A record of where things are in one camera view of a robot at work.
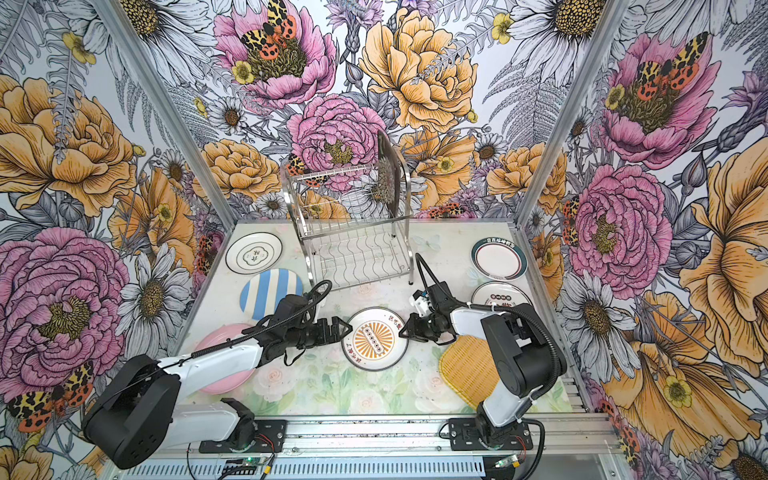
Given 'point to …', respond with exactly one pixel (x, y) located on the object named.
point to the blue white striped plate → (261, 293)
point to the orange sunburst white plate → (375, 343)
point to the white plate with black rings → (254, 253)
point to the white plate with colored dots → (502, 292)
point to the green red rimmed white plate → (499, 259)
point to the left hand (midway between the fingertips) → (339, 339)
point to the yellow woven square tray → (468, 370)
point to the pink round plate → (213, 336)
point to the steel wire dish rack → (336, 207)
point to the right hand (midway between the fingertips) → (402, 340)
